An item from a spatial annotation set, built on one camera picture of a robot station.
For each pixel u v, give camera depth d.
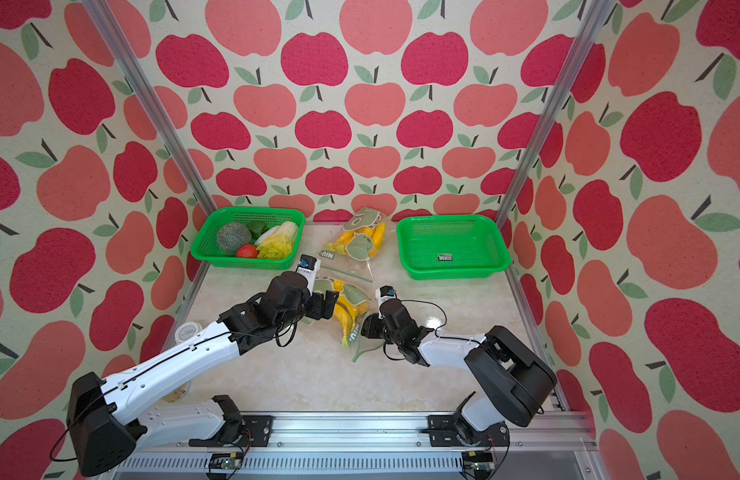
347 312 0.87
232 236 1.04
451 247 1.14
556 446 1.43
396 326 0.69
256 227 1.14
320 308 0.68
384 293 0.82
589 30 0.72
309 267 0.66
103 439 0.38
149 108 0.86
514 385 0.44
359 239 1.03
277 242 1.02
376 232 1.07
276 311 0.56
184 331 0.84
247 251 1.03
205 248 1.07
